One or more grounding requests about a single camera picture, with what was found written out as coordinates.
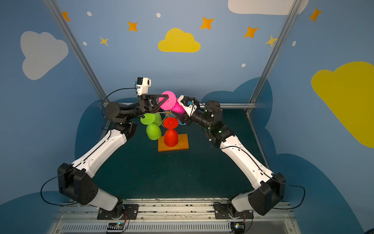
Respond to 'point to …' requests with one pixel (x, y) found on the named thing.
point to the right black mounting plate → (221, 212)
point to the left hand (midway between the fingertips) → (166, 97)
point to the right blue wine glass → (180, 124)
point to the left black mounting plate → (128, 211)
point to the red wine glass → (171, 135)
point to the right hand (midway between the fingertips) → (180, 101)
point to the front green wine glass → (153, 121)
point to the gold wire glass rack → (166, 112)
